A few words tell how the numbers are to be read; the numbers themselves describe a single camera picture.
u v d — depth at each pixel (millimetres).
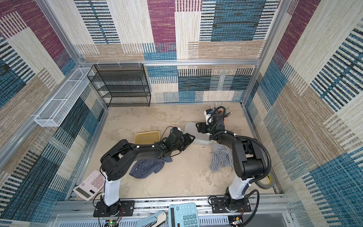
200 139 894
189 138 844
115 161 524
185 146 842
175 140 728
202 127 866
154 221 683
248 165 477
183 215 700
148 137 997
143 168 849
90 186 793
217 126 756
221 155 890
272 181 794
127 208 739
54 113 708
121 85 1108
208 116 865
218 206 730
